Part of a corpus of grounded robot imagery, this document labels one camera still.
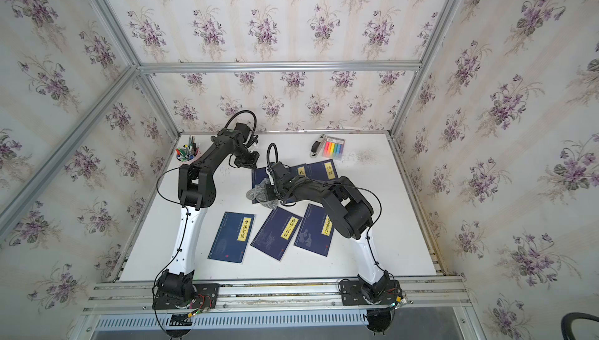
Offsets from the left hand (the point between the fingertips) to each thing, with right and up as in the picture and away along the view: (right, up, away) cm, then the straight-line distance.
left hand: (255, 170), depth 107 cm
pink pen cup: (-28, +8, -8) cm, 30 cm away
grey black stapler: (+29, +12, +3) cm, 31 cm away
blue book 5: (+12, -22, -21) cm, 33 cm away
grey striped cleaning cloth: (+4, -8, -14) cm, 17 cm away
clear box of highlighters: (+38, +11, +7) cm, 40 cm away
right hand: (+9, -9, -9) cm, 16 cm away
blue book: (+32, 0, -3) cm, 32 cm away
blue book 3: (+2, -2, -3) cm, 4 cm away
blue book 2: (+20, 0, -3) cm, 20 cm away
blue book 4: (-5, -23, -21) cm, 32 cm away
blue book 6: (+27, -21, -21) cm, 40 cm away
